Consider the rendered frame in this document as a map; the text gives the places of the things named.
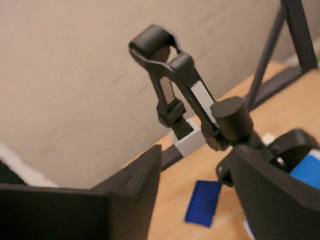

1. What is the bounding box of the dark blue notebook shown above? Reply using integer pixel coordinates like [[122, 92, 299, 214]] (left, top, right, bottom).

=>
[[185, 180, 224, 228]]

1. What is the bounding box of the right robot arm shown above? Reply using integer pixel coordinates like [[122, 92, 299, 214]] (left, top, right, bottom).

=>
[[126, 23, 320, 169]]

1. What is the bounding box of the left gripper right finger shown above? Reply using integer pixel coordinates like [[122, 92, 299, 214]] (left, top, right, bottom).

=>
[[228, 148, 320, 240]]

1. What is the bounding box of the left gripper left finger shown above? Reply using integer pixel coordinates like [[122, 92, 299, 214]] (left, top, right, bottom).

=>
[[0, 144, 163, 240]]

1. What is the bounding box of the beige wall panel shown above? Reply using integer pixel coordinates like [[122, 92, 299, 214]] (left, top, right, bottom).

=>
[[0, 149, 53, 186]]

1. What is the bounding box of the blue and white spray bottle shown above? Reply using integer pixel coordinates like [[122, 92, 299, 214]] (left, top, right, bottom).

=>
[[289, 149, 320, 190]]

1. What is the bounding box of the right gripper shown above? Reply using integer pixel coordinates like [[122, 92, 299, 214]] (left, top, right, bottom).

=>
[[216, 140, 294, 188]]

